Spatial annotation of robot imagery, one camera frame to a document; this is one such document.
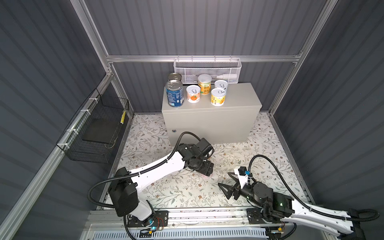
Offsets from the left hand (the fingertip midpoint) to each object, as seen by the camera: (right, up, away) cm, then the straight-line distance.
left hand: (207, 169), depth 76 cm
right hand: (+8, -4, -5) cm, 10 cm away
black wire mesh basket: (-56, +18, -7) cm, 59 cm away
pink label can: (-1, -1, -9) cm, 9 cm away
